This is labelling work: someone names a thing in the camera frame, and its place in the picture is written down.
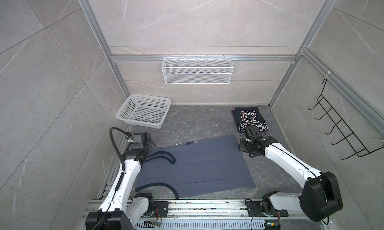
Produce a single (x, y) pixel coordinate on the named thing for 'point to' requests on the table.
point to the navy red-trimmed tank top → (249, 117)
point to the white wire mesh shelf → (197, 70)
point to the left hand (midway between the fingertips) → (148, 141)
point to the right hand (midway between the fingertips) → (242, 145)
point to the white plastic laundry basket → (148, 111)
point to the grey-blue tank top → (199, 165)
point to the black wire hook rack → (359, 149)
